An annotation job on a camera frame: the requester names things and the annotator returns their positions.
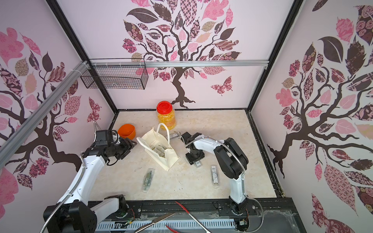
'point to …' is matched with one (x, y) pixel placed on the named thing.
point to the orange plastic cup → (127, 131)
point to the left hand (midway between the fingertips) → (134, 148)
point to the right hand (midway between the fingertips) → (194, 159)
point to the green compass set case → (148, 180)
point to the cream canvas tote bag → (149, 138)
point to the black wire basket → (115, 78)
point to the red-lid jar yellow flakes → (166, 114)
